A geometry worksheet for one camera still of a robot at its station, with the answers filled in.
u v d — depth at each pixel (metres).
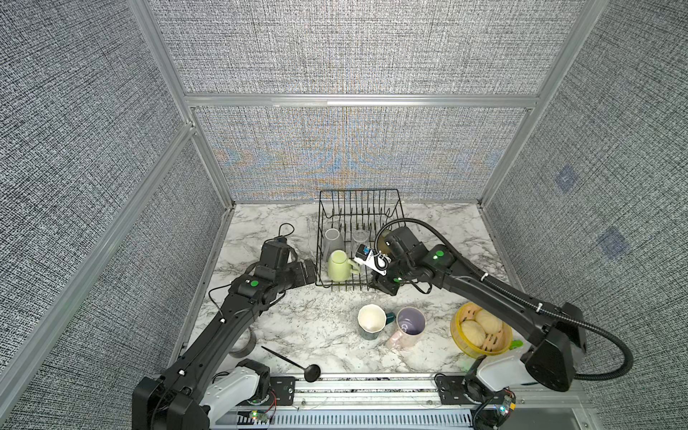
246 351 0.78
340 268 0.88
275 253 0.59
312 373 0.76
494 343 0.80
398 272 0.63
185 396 0.39
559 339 0.40
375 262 0.66
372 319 0.80
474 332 0.79
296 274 0.70
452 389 0.73
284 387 0.74
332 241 0.92
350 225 1.06
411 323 0.82
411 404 0.72
